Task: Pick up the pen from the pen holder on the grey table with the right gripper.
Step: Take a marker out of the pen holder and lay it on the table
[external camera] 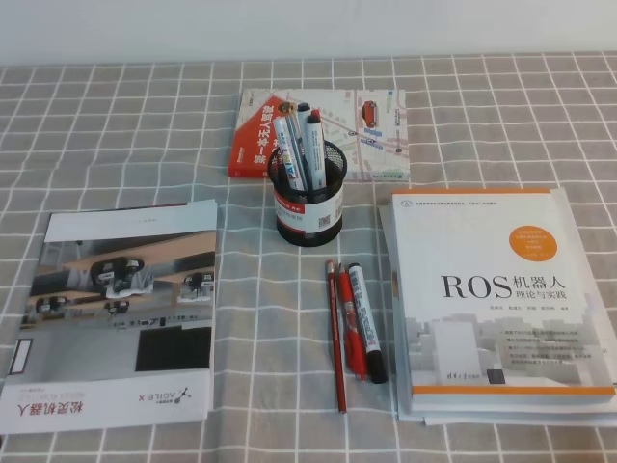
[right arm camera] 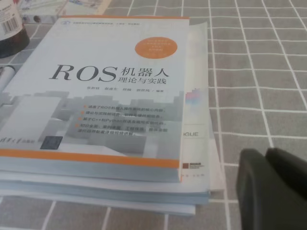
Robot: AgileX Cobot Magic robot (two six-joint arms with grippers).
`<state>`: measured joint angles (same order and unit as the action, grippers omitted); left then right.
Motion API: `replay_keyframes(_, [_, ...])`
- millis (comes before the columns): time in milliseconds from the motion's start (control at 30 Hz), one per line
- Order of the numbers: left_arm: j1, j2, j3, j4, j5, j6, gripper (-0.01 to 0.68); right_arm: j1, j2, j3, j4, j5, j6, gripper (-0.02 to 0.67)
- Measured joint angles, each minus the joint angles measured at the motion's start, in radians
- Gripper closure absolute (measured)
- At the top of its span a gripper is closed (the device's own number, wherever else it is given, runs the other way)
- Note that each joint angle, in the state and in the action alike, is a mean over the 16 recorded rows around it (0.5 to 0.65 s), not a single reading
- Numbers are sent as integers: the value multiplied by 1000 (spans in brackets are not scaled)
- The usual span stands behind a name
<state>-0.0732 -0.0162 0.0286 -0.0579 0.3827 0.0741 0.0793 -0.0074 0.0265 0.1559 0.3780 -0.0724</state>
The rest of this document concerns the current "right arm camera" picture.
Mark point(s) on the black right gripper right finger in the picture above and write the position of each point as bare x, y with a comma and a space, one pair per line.
285, 177

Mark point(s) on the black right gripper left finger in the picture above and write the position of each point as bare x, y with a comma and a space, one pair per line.
255, 212

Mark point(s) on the white marker with black cap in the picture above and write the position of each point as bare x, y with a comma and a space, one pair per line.
6, 75

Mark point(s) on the black mesh pen holder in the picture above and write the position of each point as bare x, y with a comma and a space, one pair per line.
13, 35

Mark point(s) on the white book under ROS textbook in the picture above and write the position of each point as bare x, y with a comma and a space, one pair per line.
196, 109

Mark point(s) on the white ROS textbook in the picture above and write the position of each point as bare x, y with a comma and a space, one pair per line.
99, 97

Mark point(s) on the bottom white book in stack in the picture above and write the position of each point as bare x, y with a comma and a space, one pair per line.
201, 174

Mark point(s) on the red and white map book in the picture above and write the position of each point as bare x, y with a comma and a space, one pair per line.
48, 11

